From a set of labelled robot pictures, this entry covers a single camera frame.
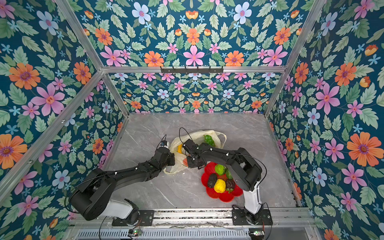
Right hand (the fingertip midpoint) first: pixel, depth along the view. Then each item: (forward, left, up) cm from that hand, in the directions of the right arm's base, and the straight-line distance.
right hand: (192, 163), depth 91 cm
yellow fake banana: (+10, +9, +1) cm, 13 cm away
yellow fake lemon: (-15, -16, +3) cm, 22 cm away
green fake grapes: (+15, -11, +4) cm, 19 cm away
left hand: (+5, +10, +6) cm, 13 cm away
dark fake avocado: (-11, -12, +3) cm, 17 cm away
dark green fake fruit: (-8, -22, +2) cm, 23 cm away
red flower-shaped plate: (-4, -11, 0) cm, 11 cm away
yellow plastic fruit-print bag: (+14, -4, +8) cm, 17 cm away
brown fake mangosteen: (-14, -22, +2) cm, 26 cm away
